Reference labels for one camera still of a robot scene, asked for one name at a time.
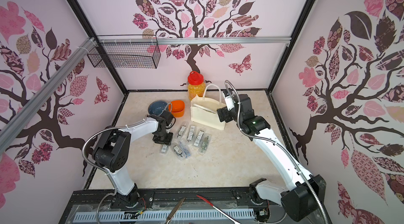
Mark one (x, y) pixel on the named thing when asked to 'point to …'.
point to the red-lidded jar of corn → (196, 84)
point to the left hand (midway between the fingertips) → (165, 145)
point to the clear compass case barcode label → (192, 131)
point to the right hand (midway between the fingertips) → (226, 104)
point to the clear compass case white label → (199, 135)
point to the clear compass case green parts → (204, 144)
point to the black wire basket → (124, 56)
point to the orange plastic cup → (178, 109)
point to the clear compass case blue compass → (185, 150)
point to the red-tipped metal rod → (234, 221)
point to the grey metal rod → (174, 210)
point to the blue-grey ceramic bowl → (157, 107)
